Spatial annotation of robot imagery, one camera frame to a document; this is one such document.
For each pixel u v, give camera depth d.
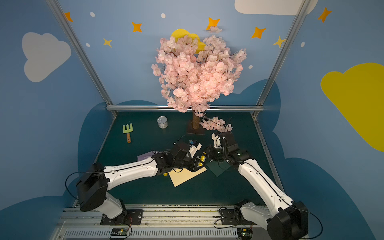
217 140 0.69
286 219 0.38
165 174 0.61
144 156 0.95
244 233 0.73
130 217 0.73
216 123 0.84
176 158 0.61
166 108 0.68
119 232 0.72
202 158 0.76
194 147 0.71
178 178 0.88
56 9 0.69
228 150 0.59
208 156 0.68
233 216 0.74
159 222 0.73
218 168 0.92
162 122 1.11
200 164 0.74
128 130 1.11
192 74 0.72
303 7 0.69
